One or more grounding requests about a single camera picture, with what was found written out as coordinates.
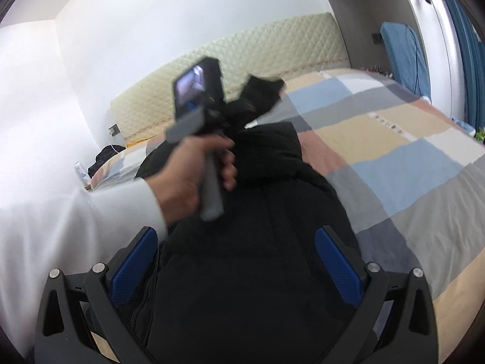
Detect black puffer jacket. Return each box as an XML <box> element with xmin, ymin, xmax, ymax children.
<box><xmin>80</xmin><ymin>74</ymin><xmax>380</xmax><ymax>364</ymax></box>

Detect white sleeved left forearm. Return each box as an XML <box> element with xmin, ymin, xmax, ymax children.
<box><xmin>1</xmin><ymin>179</ymin><xmax>166</xmax><ymax>355</ymax></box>

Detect person's left hand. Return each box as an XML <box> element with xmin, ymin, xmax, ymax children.
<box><xmin>145</xmin><ymin>134</ymin><xmax>237</xmax><ymax>225</ymax></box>

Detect yellow cloth on bed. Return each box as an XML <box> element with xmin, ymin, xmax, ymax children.
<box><xmin>126</xmin><ymin>140</ymin><xmax>147</xmax><ymax>149</ymax></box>

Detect black bag on nightstand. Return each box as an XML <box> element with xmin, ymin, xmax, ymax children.
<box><xmin>88</xmin><ymin>145</ymin><xmax>126</xmax><ymax>177</ymax></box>

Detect cream quilted headboard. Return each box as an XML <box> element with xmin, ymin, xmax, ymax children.
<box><xmin>111</xmin><ymin>12</ymin><xmax>350</xmax><ymax>144</ymax></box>

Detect white spray bottle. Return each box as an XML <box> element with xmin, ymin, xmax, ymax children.
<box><xmin>74</xmin><ymin>162</ymin><xmax>91</xmax><ymax>191</ymax></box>

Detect plaid patchwork bed quilt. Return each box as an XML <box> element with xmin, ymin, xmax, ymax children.
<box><xmin>89</xmin><ymin>66</ymin><xmax>485</xmax><ymax>364</ymax></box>

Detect grey wardrobe cabinet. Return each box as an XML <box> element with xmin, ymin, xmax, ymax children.
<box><xmin>328</xmin><ymin>0</ymin><xmax>420</xmax><ymax>72</ymax></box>

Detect green plant by window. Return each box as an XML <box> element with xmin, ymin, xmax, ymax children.
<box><xmin>474</xmin><ymin>127</ymin><xmax>485</xmax><ymax>145</ymax></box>

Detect blue curtain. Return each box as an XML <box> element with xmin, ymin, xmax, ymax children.
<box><xmin>445</xmin><ymin>0</ymin><xmax>484</xmax><ymax>129</ymax></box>

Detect wall power socket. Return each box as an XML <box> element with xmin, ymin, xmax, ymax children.
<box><xmin>109</xmin><ymin>124</ymin><xmax>120</xmax><ymax>137</ymax></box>

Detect right wall socket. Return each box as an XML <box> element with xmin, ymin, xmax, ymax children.
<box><xmin>372</xmin><ymin>33</ymin><xmax>384</xmax><ymax>44</ymax></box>

